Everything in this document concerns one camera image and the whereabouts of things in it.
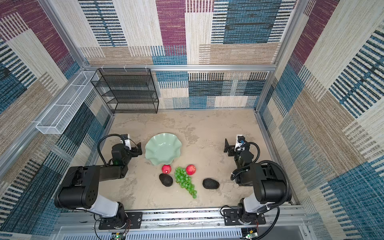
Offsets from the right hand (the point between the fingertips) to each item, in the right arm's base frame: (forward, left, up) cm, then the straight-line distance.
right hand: (234, 139), depth 90 cm
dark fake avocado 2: (-23, +16, -7) cm, 29 cm away
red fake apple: (-14, +40, -6) cm, 43 cm away
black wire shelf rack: (+40, +71, +8) cm, 82 cm away
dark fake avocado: (-20, +39, -5) cm, 45 cm away
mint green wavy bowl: (0, +44, -7) cm, 45 cm away
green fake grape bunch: (-20, +31, -5) cm, 37 cm away
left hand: (+3, +62, -2) cm, 62 cm away
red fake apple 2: (-15, +26, -6) cm, 31 cm away
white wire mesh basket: (-1, +88, +24) cm, 91 cm away
